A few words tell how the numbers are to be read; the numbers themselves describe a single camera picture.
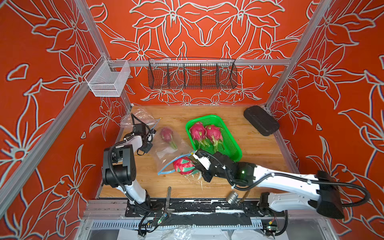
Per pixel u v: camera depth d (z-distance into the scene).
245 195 0.76
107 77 0.93
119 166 0.47
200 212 0.73
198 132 0.91
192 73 0.98
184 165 0.73
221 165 0.51
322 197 0.40
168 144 0.92
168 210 0.73
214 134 0.92
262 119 1.04
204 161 0.60
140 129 0.77
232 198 0.73
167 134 0.93
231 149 0.89
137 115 1.07
